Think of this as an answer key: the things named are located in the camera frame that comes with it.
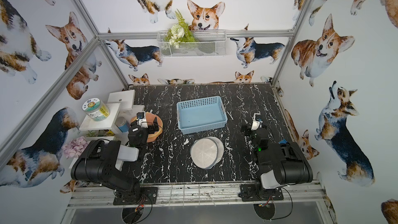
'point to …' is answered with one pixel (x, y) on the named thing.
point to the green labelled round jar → (95, 109)
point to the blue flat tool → (283, 141)
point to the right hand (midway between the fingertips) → (256, 117)
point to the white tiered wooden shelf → (121, 105)
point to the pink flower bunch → (73, 148)
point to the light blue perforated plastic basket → (202, 114)
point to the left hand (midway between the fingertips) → (146, 114)
